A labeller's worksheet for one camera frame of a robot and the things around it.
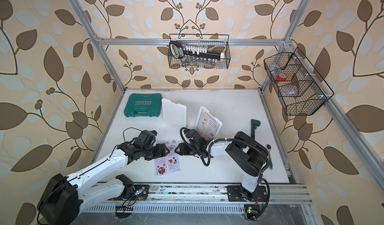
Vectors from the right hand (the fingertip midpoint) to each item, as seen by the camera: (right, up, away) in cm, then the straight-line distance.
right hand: (177, 151), depth 87 cm
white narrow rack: (-2, +22, +1) cm, 22 cm away
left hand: (-7, +1, -5) cm, 9 cm away
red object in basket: (+58, +43, -7) cm, 72 cm away
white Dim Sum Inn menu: (+18, +14, -2) cm, 23 cm away
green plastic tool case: (-26, +27, +18) cm, 42 cm away
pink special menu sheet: (-5, -7, -3) cm, 9 cm away
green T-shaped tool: (+50, +14, +11) cm, 53 cm away
